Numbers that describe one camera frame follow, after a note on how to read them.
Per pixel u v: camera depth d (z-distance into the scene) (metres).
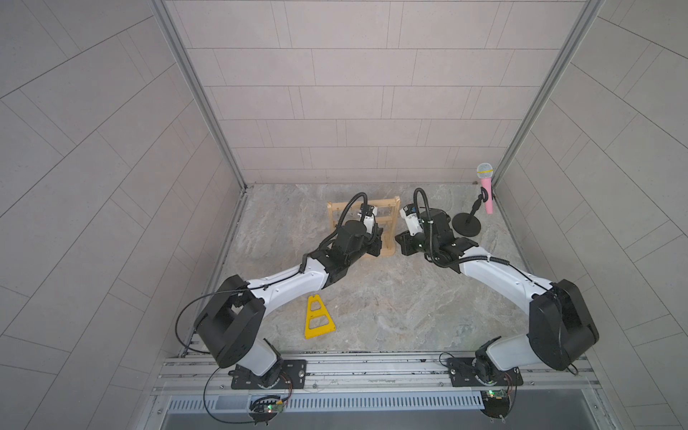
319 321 0.81
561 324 0.42
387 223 0.85
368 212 0.69
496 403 0.68
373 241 0.65
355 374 0.72
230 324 0.42
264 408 0.65
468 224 1.02
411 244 0.74
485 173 0.86
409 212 0.75
